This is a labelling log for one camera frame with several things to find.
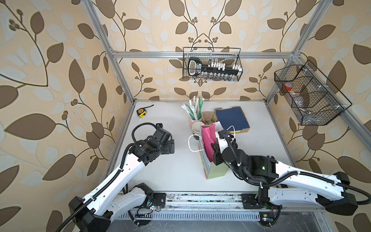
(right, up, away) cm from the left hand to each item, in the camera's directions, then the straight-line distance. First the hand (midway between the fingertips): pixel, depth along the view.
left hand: (163, 143), depth 76 cm
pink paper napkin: (+23, +6, -10) cm, 26 cm away
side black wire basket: (+80, +23, +3) cm, 84 cm away
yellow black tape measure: (-23, +17, +35) cm, 45 cm away
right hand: (+25, +1, -8) cm, 26 cm away
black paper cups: (+18, +7, +12) cm, 22 cm away
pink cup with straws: (+17, +18, +12) cm, 27 cm away
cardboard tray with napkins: (+45, +12, +26) cm, 53 cm away
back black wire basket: (+28, +39, +13) cm, 50 cm away
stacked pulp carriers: (+29, +13, +32) cm, 45 cm away
